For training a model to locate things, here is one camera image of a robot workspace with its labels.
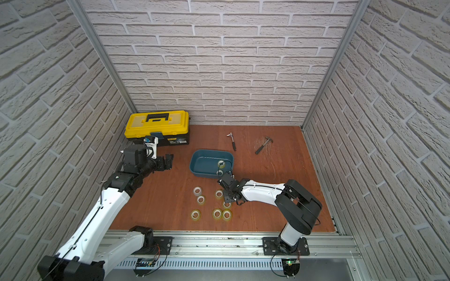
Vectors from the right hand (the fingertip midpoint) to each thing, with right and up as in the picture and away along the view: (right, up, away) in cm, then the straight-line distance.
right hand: (231, 195), depth 89 cm
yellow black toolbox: (-35, +36, +8) cm, 51 cm away
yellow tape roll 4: (-6, +1, -1) cm, 7 cm away
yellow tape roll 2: (-15, -1, -4) cm, 16 cm away
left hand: (-30, +24, -12) cm, 40 cm away
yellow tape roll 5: (-2, -4, -4) cm, 6 cm away
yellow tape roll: (-6, +15, +11) cm, 20 cm away
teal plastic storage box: (-16, +15, +12) cm, 25 cm away
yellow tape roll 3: (-18, -7, -8) cm, 20 cm away
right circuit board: (+25, -24, -19) cm, 39 cm away
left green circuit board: (-37, -23, -17) cm, 47 cm away
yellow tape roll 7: (-2, -7, -7) cm, 11 cm away
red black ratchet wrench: (+1, +28, +21) cm, 35 cm away
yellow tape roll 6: (-7, -7, -6) cm, 12 cm away
